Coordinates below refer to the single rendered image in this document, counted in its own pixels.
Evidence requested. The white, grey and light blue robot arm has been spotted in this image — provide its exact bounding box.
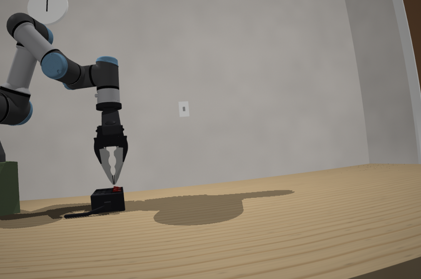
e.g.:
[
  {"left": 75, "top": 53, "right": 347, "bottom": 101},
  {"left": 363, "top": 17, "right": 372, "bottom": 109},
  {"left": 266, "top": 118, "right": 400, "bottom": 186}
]
[{"left": 0, "top": 12, "right": 122, "bottom": 135}]

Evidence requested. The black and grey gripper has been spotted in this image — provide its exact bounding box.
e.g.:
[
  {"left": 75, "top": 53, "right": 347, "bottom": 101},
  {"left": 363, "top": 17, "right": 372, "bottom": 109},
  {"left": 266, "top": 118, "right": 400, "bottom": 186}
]
[{"left": 94, "top": 102, "right": 128, "bottom": 185}]

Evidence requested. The black power strip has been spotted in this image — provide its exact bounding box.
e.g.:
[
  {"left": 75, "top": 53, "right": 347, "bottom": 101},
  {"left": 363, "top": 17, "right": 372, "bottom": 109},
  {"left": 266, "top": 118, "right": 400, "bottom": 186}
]
[{"left": 64, "top": 186, "right": 125, "bottom": 218}]

